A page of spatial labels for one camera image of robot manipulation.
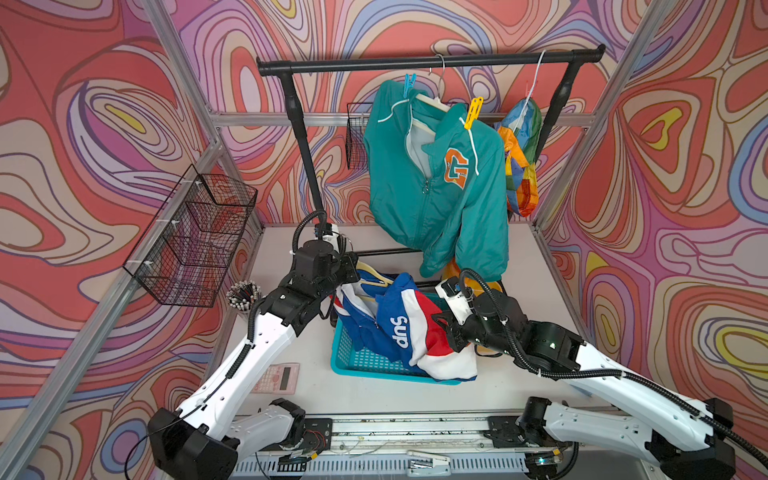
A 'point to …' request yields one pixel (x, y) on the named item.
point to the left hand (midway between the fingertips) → (361, 256)
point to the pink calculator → (279, 379)
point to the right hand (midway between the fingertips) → (438, 324)
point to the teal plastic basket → (349, 359)
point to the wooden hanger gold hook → (384, 284)
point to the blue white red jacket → (397, 319)
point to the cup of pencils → (242, 294)
